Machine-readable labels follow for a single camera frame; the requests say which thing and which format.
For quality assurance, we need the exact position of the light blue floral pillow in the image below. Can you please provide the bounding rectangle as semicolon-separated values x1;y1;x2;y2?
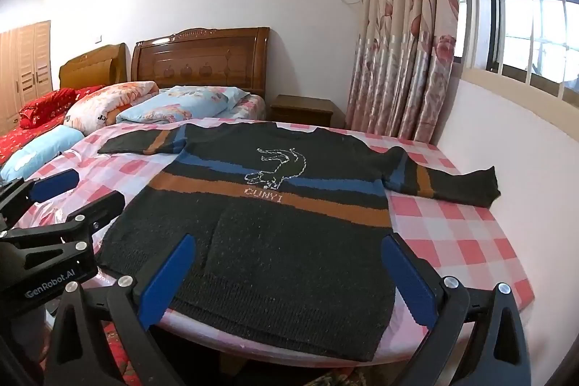
115;85;252;125

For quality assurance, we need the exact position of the floral curtain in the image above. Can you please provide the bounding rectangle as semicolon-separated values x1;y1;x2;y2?
346;0;462;145

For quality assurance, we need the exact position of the window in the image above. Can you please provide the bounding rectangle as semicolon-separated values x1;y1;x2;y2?
455;0;579;97

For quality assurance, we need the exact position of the wooden wardrobe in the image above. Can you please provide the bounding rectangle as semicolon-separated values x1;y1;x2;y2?
0;21;52;136

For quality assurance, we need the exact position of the dark knitted striped sweater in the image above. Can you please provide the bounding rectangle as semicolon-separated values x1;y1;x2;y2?
96;121;502;362

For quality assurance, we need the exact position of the wooden nightstand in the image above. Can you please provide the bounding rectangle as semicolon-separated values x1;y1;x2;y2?
270;94;336;128

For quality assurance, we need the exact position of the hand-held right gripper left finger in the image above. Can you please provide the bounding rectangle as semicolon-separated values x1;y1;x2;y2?
43;233;196;386

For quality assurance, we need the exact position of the pink checked sheet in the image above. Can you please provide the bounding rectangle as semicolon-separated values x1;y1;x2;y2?
9;119;537;362

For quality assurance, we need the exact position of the small wooden headboard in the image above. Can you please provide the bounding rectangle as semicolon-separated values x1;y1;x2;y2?
59;43;128;90

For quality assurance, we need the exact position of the red blanket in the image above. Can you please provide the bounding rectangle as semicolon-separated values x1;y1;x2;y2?
0;85;106;165

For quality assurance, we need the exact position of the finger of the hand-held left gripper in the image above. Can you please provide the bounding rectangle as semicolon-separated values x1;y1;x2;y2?
0;169;81;228
0;190;126;253

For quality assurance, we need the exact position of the orange floral pillow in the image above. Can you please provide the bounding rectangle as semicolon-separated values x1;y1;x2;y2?
63;81;160;131

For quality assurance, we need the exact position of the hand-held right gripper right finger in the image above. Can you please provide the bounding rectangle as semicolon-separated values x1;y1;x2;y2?
381;232;532;386

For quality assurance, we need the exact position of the large wooden headboard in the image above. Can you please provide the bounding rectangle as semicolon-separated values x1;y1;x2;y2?
130;26;271;99

